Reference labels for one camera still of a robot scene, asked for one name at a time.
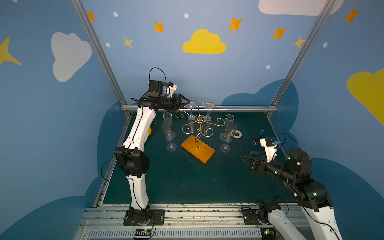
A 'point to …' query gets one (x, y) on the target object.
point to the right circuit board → (268, 233)
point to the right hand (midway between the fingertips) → (248, 153)
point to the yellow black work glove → (152, 129)
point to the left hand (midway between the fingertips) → (186, 102)
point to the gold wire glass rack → (201, 122)
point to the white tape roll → (239, 135)
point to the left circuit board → (143, 233)
